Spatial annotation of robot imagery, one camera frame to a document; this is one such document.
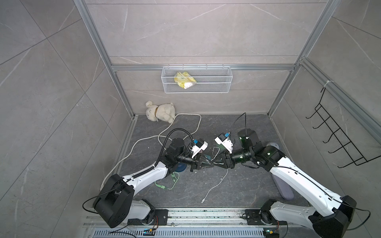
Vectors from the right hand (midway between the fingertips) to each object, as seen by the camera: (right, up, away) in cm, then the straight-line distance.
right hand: (214, 161), depth 66 cm
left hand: (0, -2, +1) cm, 2 cm away
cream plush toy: (-31, +27, +42) cm, 58 cm away
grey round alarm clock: (+41, +5, +24) cm, 47 cm away
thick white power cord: (-35, +9, +40) cm, 54 cm away
